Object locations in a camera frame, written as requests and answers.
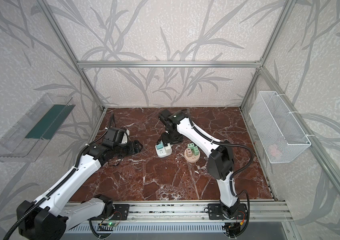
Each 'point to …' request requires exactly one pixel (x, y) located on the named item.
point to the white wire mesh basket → (281, 138)
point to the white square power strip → (161, 152)
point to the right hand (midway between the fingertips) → (169, 139)
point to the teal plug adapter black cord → (159, 146)
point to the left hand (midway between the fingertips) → (140, 144)
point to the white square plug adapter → (168, 149)
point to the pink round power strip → (193, 158)
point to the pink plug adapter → (189, 152)
